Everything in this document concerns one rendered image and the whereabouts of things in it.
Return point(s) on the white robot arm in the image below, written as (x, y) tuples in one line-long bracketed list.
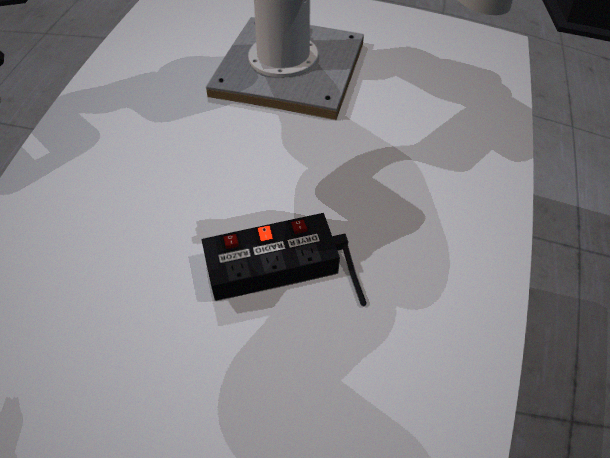
[(283, 41)]

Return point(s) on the black power strip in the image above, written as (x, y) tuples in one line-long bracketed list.
[(275, 255)]

